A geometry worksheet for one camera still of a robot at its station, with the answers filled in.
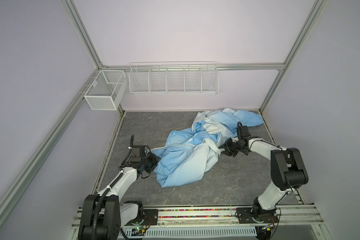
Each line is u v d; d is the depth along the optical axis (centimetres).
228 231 71
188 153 96
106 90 97
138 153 68
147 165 74
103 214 41
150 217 73
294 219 74
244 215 74
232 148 84
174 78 97
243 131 77
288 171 48
